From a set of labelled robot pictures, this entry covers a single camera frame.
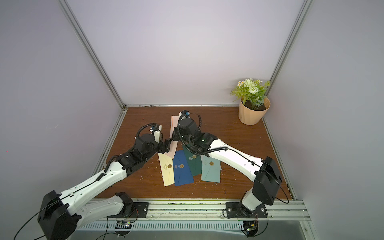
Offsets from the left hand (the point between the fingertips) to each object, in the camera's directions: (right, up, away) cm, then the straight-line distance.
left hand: (167, 137), depth 79 cm
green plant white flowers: (+49, +26, +9) cm, 56 cm away
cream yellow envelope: (-2, -18, +11) cm, 21 cm away
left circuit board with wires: (-20, -44, -7) cm, 49 cm away
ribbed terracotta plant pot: (+51, +11, +19) cm, 56 cm away
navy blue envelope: (+8, -23, +7) cm, 25 cm away
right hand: (+4, +7, -5) cm, 10 cm away
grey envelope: (+25, -19, +9) cm, 33 cm away
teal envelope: (+25, -25, +5) cm, 36 cm away
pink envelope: (+4, -4, -3) cm, 6 cm away
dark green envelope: (+15, -16, +11) cm, 25 cm away
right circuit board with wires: (+43, -44, -8) cm, 61 cm away
